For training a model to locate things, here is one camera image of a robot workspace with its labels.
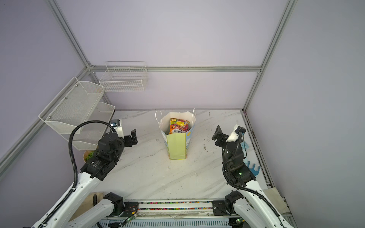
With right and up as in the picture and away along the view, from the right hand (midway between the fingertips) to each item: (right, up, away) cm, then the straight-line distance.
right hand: (222, 129), depth 71 cm
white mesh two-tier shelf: (-82, +16, +11) cm, 84 cm away
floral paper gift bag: (-24, -8, +9) cm, 27 cm away
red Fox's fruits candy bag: (-23, +2, +14) cm, 27 cm away
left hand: (-51, -2, +3) cm, 51 cm away
